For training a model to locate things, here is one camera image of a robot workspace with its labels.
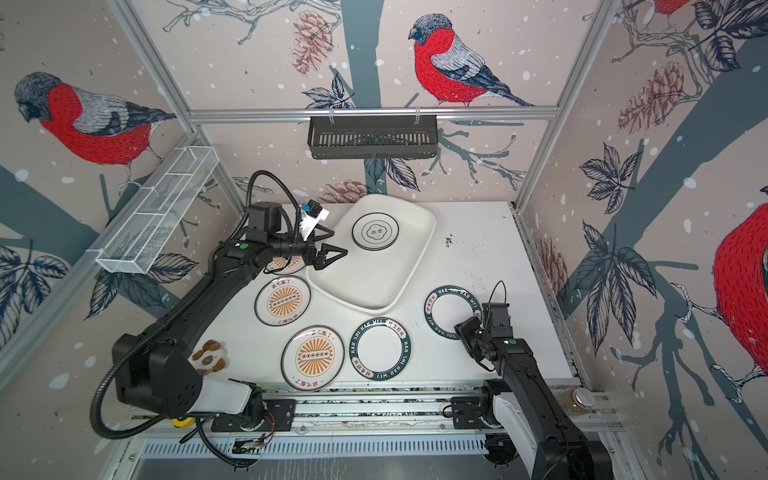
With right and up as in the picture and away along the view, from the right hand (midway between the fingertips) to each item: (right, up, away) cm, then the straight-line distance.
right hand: (456, 332), depth 86 cm
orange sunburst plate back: (-45, +22, -16) cm, 52 cm away
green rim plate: (-22, -4, -2) cm, 23 cm away
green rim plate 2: (-1, +6, +7) cm, 9 cm away
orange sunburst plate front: (-42, -7, -2) cm, 42 cm away
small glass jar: (+23, -9, -19) cm, 31 cm away
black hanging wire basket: (-26, +64, +20) cm, 72 cm away
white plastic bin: (-25, +12, +15) cm, 31 cm away
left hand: (-33, +27, -11) cm, 44 cm away
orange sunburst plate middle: (-55, +7, +9) cm, 56 cm away
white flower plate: (-25, +30, +25) cm, 47 cm away
